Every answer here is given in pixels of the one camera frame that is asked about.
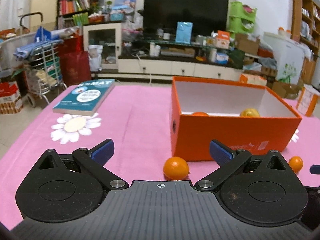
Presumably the orange fruit top right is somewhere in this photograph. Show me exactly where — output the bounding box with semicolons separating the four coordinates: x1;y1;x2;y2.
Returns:
289;156;303;173

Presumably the orange cardboard box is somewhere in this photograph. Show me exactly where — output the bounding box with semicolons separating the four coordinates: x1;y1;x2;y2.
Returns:
170;76;302;161

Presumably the orange fruit near gripper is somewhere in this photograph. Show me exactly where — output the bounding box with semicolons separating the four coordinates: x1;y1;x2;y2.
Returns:
163;157;189;180

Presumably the orange fruit inside box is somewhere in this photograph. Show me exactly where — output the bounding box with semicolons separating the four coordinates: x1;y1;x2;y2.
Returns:
191;112;209;116

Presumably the pink tablecloth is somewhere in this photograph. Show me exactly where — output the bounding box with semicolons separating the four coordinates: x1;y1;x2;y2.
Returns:
0;84;320;231

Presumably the teal book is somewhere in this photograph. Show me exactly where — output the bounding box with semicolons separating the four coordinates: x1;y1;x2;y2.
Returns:
53;79;115;116

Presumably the orange white cylindrical canister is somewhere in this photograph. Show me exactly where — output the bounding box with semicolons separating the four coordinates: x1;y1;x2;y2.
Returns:
296;84;319;117

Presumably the orange fruit gift carton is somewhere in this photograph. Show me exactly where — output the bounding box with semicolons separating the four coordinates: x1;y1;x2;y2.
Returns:
239;73;267;86

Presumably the red gift bag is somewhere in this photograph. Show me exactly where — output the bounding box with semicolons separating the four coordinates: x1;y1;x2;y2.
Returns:
58;35;91;87

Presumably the white chest freezer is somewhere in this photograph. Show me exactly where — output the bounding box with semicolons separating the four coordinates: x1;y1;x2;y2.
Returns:
263;32;312;85

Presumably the brown cardboard box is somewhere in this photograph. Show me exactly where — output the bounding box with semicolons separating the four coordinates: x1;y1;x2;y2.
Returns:
234;33;260;55

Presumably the orange white medicine box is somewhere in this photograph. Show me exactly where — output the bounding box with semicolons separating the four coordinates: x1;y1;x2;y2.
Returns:
215;30;230;49

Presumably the white glass door cabinet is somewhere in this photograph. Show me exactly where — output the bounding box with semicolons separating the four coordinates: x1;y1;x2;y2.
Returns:
83;21;122;72

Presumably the blue box on shelf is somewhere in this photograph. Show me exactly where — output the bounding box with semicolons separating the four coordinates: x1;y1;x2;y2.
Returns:
175;22;193;44

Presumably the wooden shelf unit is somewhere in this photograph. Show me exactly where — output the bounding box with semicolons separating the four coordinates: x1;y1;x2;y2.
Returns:
291;0;319;56

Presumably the green plastic storage rack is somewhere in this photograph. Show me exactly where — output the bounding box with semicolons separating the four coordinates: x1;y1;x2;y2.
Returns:
227;1;257;38

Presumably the black television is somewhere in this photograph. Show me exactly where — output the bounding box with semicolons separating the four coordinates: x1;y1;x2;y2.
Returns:
143;0;229;36

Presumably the white floor air conditioner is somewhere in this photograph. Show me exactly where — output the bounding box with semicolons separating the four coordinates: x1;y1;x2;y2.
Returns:
29;0;58;32

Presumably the metal wire cart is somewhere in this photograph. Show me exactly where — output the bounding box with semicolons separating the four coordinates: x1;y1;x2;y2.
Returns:
13;12;67;108

